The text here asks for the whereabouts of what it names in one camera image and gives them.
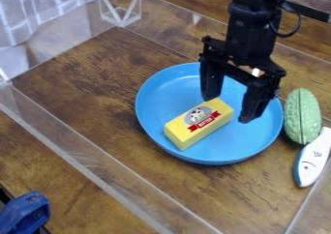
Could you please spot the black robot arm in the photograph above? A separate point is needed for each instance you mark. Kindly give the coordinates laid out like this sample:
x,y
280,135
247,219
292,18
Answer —
x,y
255,4

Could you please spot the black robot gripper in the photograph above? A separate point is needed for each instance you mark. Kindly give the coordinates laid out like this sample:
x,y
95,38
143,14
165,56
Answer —
x,y
247,47

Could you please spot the white blue toy fish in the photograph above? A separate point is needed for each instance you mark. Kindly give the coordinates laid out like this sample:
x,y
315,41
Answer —
x,y
312,159

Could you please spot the green toy bitter gourd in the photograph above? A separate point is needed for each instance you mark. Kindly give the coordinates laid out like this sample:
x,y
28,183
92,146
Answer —
x,y
301,116

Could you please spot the clear acrylic enclosure wall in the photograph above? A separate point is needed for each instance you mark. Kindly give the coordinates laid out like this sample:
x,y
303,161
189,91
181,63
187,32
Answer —
x,y
72,142

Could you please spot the yellow toy butter block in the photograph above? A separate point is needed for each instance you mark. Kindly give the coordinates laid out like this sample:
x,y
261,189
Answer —
x,y
197,122

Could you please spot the blue round plastic plate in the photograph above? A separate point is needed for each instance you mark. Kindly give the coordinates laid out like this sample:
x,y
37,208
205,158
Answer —
x,y
169,95

